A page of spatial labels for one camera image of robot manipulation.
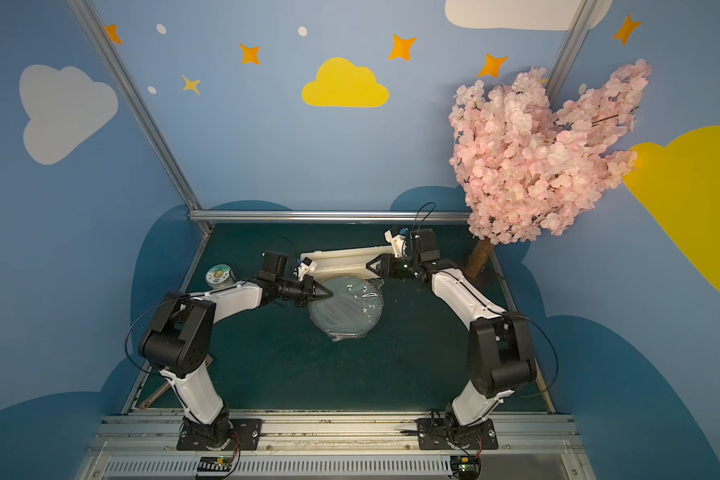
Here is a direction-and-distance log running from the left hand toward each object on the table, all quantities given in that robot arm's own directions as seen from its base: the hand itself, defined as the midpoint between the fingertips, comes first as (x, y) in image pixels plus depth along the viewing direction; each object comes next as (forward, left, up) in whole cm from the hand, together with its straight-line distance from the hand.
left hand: (333, 292), depth 89 cm
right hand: (+6, -12, +7) cm, 15 cm away
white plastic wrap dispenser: (+14, +2, -4) cm, 15 cm away
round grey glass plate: (-5, -6, -1) cm, 8 cm away
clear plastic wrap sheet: (-6, -6, -1) cm, 8 cm away
